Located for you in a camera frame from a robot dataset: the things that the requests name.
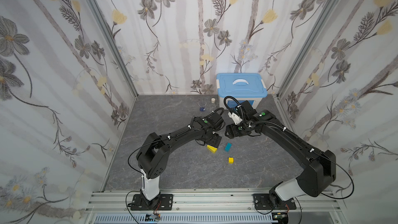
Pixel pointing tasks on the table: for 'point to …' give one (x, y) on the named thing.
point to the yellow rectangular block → (212, 149)
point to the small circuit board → (152, 217)
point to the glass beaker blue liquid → (202, 104)
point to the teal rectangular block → (228, 146)
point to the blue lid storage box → (251, 87)
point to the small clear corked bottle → (213, 101)
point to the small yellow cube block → (230, 160)
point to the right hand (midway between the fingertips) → (235, 130)
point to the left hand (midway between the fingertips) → (213, 140)
